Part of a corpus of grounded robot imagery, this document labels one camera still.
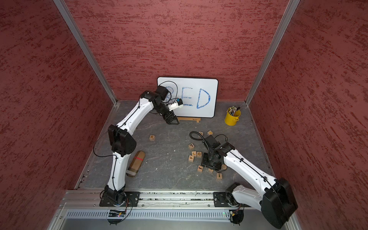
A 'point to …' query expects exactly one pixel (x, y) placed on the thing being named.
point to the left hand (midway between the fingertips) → (174, 120)
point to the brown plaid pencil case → (135, 164)
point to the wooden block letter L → (191, 146)
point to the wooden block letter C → (194, 153)
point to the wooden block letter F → (191, 158)
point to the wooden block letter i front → (219, 177)
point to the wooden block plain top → (210, 132)
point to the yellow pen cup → (231, 120)
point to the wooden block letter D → (199, 154)
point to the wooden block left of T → (210, 170)
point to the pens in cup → (232, 110)
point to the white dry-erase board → (199, 95)
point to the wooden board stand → (189, 119)
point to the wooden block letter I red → (200, 168)
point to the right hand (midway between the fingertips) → (205, 168)
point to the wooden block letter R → (152, 137)
